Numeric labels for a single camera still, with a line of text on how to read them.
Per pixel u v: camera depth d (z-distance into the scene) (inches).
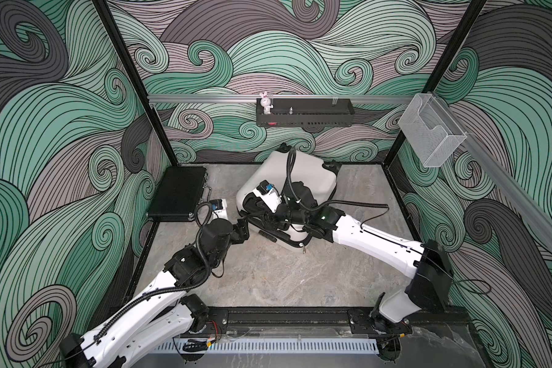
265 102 34.6
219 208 24.1
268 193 24.1
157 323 21.7
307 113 37.4
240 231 25.4
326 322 29.3
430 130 31.3
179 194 39.6
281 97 36.8
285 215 24.5
